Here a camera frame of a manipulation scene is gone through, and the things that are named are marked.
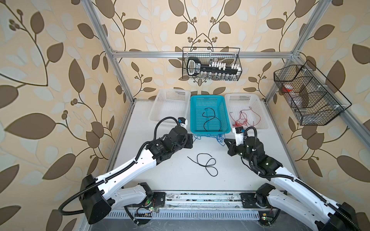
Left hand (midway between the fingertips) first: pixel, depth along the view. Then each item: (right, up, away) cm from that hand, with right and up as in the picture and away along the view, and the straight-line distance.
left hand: (190, 134), depth 75 cm
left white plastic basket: (-16, +20, +45) cm, 52 cm away
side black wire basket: (+63, +18, -2) cm, 66 cm away
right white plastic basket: (+38, +21, +41) cm, 59 cm away
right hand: (+19, -4, +4) cm, 20 cm away
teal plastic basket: (+15, +9, +37) cm, 41 cm away
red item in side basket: (+56, +25, +7) cm, 61 cm away
